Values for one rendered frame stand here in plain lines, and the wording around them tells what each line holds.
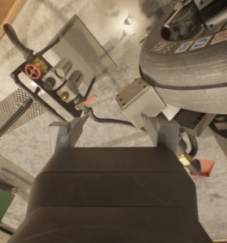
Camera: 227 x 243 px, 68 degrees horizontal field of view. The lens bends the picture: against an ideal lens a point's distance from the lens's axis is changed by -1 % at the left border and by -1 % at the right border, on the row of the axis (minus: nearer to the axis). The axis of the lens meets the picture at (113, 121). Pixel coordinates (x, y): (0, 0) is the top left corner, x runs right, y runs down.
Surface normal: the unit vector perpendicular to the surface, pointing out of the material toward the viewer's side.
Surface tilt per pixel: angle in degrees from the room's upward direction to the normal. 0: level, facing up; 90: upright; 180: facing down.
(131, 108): 23
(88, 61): 0
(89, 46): 0
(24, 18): 0
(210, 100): 37
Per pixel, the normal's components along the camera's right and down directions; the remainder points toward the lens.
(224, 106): -0.55, 0.76
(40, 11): -0.13, 0.65
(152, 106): 0.18, 0.44
